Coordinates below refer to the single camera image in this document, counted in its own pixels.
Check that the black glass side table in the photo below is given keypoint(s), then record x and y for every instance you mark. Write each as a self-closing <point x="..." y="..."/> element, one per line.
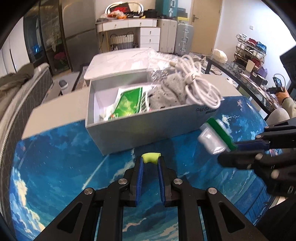
<point x="264" y="100"/>

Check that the white drawer desk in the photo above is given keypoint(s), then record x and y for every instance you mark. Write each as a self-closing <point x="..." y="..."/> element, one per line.
<point x="146" y="33"/>

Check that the silver refrigerator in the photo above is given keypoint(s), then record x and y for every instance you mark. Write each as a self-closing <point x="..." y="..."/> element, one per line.
<point x="78" y="20"/>

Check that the grey phone box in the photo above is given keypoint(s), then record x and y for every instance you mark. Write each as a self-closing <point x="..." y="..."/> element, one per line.
<point x="138" y="129"/>

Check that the silver suitcase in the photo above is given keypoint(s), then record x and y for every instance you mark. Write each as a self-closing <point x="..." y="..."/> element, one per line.
<point x="184" y="39"/>

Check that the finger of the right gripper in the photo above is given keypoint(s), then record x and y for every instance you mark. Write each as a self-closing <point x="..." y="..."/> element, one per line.
<point x="259" y="161"/>
<point x="282" y="133"/>

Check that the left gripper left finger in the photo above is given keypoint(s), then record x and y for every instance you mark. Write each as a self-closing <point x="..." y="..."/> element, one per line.
<point x="98" y="214"/>

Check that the marble coffee table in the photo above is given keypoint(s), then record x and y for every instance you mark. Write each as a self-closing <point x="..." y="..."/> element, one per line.
<point x="124" y="61"/>

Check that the woven basket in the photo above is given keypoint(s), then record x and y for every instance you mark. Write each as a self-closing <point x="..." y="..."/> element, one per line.
<point x="121" y="42"/>

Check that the red nike shoebox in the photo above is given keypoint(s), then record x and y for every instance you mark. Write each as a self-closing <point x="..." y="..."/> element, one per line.
<point x="121" y="7"/>

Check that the grey dotted sock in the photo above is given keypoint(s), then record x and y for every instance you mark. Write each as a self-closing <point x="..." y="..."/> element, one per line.
<point x="169" y="93"/>

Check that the yellow foam earplug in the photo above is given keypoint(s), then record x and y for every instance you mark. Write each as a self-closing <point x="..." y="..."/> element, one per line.
<point x="151" y="157"/>

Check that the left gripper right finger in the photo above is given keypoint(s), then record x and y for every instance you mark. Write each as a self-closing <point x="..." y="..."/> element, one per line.
<point x="203" y="214"/>

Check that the person's right hand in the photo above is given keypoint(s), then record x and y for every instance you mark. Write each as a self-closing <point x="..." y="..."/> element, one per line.
<point x="281" y="96"/>

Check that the teal suitcase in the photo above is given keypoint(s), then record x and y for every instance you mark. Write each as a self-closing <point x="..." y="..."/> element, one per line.
<point x="167" y="8"/>

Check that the wooden door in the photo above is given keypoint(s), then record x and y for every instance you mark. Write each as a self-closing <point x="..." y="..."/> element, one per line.
<point x="205" y="20"/>

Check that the clear zip plastic bag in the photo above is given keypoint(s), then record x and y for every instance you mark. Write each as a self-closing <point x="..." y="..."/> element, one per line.
<point x="171" y="67"/>

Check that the grey slipper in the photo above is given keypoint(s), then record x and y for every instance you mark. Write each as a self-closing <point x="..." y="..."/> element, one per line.
<point x="63" y="84"/>

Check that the shoe rack with shoes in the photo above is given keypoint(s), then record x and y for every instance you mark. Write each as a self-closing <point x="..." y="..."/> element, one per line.
<point x="250" y="49"/>

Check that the blue sky desk mat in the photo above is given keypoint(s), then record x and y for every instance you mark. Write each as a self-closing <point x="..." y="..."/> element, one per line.
<point x="50" y="169"/>

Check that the beige suitcase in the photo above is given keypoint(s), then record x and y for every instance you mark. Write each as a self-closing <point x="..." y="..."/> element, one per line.
<point x="167" y="35"/>

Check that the dark glass display cabinet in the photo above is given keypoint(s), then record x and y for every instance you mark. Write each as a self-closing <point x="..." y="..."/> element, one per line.
<point x="43" y="37"/>

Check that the green medicine sachet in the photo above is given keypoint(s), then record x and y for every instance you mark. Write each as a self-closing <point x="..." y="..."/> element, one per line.
<point x="128" y="101"/>

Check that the white plush toy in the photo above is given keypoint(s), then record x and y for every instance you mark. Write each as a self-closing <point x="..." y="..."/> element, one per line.
<point x="219" y="56"/>

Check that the olive green jacket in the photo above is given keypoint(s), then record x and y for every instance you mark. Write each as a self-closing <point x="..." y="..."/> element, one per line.
<point x="17" y="79"/>

